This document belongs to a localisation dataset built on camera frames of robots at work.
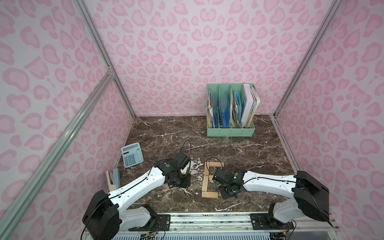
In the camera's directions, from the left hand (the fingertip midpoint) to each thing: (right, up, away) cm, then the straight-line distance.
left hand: (189, 182), depth 79 cm
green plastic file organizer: (+31, +28, +26) cm, 49 cm away
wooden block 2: (+10, +4, +12) cm, 16 cm away
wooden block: (+14, +6, +14) cm, 21 cm away
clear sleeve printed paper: (+13, +33, +22) cm, 42 cm away
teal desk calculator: (-37, +11, +17) cm, 43 cm away
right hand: (+19, -7, +3) cm, 20 cm away
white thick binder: (+38, +42, +17) cm, 59 cm away
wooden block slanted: (+12, -8, +3) cm, 14 cm away
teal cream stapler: (-44, -1, +7) cm, 44 cm away
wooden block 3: (+9, -3, +7) cm, 11 cm away
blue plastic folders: (+24, +44, +43) cm, 66 cm away
